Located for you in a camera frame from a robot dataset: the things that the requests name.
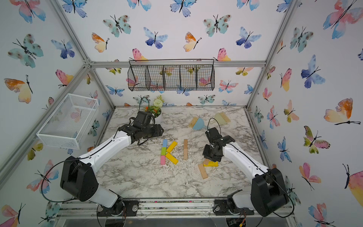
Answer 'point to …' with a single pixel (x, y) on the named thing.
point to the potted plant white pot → (155, 109)
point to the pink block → (162, 160)
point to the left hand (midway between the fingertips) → (161, 129)
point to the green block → (163, 151)
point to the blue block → (165, 142)
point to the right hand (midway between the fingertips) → (206, 155)
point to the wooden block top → (185, 144)
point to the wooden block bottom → (185, 155)
